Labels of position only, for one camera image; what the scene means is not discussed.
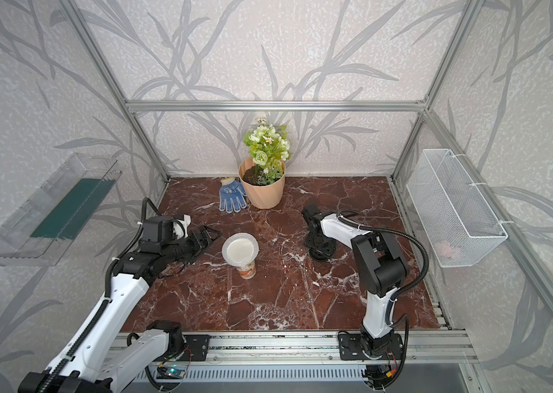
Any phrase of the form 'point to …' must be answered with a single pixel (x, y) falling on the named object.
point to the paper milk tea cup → (248, 272)
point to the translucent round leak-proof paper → (240, 249)
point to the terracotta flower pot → (261, 196)
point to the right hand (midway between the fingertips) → (315, 247)
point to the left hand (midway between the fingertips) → (216, 239)
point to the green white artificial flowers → (269, 148)
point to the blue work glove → (232, 196)
